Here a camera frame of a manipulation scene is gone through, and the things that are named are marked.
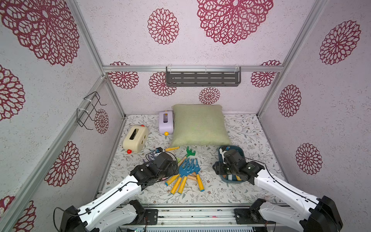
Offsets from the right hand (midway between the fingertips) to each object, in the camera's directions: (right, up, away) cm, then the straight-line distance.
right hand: (215, 165), depth 81 cm
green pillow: (-7, +24, +16) cm, 30 cm away
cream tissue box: (-49, +14, +13) cm, 53 cm away
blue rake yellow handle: (-10, -4, +7) cm, 13 cm away
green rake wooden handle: (-14, +5, +16) cm, 22 cm away
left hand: (-25, -1, -3) cm, 25 cm away
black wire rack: (-69, +28, -7) cm, 75 cm away
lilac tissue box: (-30, +25, +22) cm, 45 cm away
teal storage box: (+9, -8, +4) cm, 13 cm away
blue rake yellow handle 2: (-19, -3, +6) cm, 20 cm away
